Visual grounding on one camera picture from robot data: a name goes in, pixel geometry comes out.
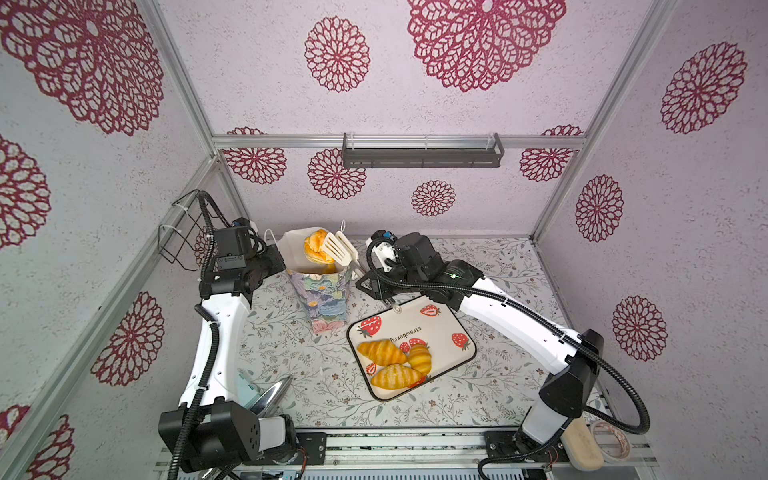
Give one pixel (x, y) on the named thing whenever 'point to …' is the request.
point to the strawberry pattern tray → (425, 320)
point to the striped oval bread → (419, 358)
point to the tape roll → (621, 435)
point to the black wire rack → (178, 239)
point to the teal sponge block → (246, 394)
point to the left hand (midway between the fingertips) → (277, 261)
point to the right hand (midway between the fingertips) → (360, 277)
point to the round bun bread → (315, 250)
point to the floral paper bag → (323, 292)
